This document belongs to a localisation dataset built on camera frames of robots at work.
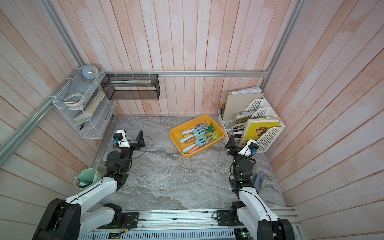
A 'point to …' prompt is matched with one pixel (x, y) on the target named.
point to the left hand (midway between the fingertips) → (135, 131)
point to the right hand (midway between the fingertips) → (238, 136)
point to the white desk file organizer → (269, 134)
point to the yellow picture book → (254, 128)
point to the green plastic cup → (87, 178)
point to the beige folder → (242, 105)
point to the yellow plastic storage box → (192, 136)
